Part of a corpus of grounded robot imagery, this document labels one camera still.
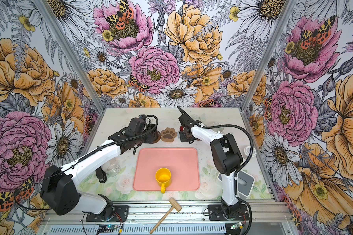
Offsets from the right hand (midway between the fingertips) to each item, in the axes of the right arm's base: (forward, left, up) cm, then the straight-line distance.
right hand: (186, 141), depth 97 cm
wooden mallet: (-37, +7, -3) cm, 38 cm away
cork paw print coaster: (+8, +12, -4) cm, 15 cm away
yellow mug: (-22, +14, -3) cm, 26 cm away
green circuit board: (-45, +40, -4) cm, 60 cm away
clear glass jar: (-18, +42, +3) cm, 46 cm away
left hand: (-5, +21, +12) cm, 25 cm away
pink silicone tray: (-13, +2, -5) cm, 14 cm away
